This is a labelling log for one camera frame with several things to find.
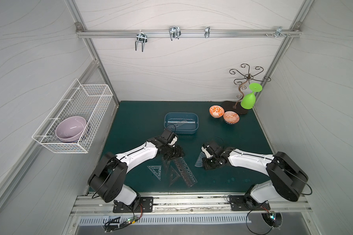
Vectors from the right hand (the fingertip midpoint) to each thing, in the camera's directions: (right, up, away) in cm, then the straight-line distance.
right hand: (203, 163), depth 88 cm
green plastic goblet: (+29, +38, +3) cm, 48 cm away
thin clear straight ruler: (-13, +25, +20) cm, 34 cm away
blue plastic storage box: (-9, +20, +17) cm, 28 cm away
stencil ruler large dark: (-11, -3, -4) cm, 12 cm away
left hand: (-13, +6, -4) cm, 15 cm away
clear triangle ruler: (-28, -3, -2) cm, 28 cm away
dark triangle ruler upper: (-23, 0, 0) cm, 23 cm away
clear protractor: (-3, +1, 0) cm, 3 cm away
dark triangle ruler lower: (-18, -5, -5) cm, 20 cm away
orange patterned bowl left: (+14, +33, +24) cm, 43 cm away
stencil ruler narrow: (-19, +22, +16) cm, 34 cm away
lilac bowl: (-61, +24, -26) cm, 71 cm away
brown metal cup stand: (+31, +36, +27) cm, 54 cm away
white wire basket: (-64, +37, -9) cm, 75 cm away
